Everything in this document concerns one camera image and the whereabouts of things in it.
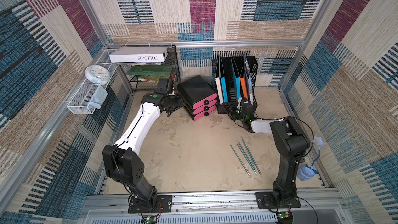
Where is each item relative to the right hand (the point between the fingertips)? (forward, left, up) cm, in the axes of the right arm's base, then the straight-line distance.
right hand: (222, 104), depth 98 cm
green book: (+22, +49, +11) cm, 55 cm away
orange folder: (+3, -10, +17) cm, 20 cm away
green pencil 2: (-30, -12, -11) cm, 34 cm away
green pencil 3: (-26, -13, -10) cm, 31 cm away
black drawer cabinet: (+1, +14, +6) cm, 16 cm away
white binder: (+2, +4, +18) cm, 18 cm away
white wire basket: (-17, +64, +24) cm, 71 cm away
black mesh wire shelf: (+16, +49, +10) cm, 53 cm away
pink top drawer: (-2, +11, +5) cm, 13 cm away
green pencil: (-31, -8, -11) cm, 34 cm away
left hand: (-9, +22, +13) cm, 27 cm away
